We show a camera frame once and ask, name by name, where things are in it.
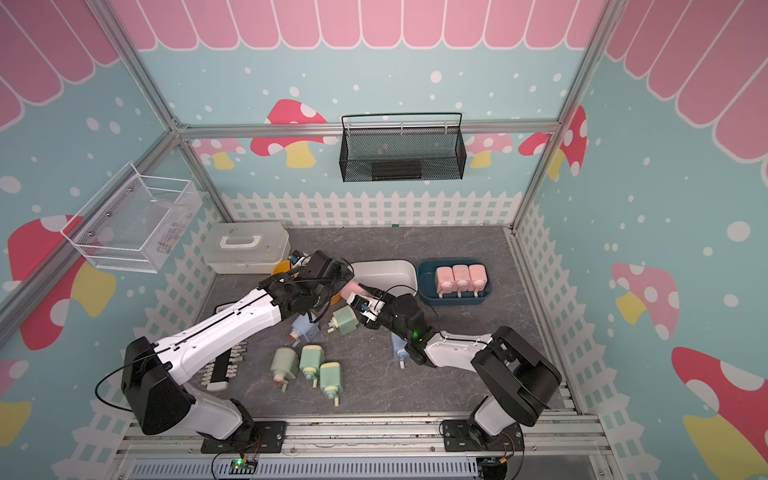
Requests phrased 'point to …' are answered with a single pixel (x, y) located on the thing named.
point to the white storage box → (396, 276)
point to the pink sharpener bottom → (445, 281)
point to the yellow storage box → (282, 267)
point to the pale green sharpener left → (284, 366)
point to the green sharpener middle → (311, 357)
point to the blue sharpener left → (303, 326)
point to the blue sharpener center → (399, 349)
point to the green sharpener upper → (345, 319)
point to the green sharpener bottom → (331, 380)
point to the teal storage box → (427, 284)
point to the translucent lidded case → (245, 248)
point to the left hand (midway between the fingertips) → (341, 282)
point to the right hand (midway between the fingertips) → (359, 291)
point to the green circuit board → (242, 467)
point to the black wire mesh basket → (402, 155)
